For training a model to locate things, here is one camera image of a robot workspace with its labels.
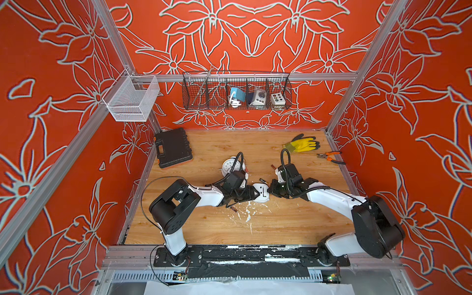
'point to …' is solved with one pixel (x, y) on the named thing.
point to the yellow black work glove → (300, 144)
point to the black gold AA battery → (262, 180)
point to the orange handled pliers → (326, 156)
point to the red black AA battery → (233, 208)
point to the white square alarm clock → (262, 189)
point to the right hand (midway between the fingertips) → (263, 190)
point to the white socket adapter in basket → (260, 98)
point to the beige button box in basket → (278, 101)
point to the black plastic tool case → (172, 147)
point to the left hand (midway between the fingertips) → (257, 194)
